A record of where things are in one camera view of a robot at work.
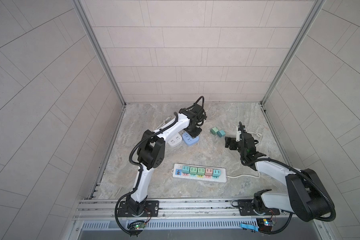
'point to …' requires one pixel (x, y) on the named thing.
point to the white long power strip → (223, 175)
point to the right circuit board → (265, 224)
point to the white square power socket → (175, 141)
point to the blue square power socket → (189, 140)
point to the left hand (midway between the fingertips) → (198, 131)
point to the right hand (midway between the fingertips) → (230, 137)
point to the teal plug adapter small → (216, 173)
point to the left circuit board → (137, 226)
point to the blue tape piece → (254, 228)
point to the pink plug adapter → (208, 171)
